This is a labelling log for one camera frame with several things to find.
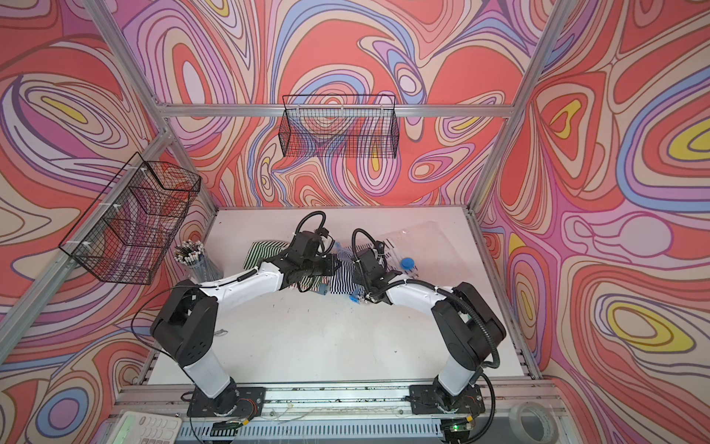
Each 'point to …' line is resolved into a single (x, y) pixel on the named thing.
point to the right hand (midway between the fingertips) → (364, 277)
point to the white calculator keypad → (134, 427)
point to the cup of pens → (201, 266)
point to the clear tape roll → (551, 424)
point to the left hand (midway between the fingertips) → (345, 264)
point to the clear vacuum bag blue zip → (422, 251)
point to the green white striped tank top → (264, 249)
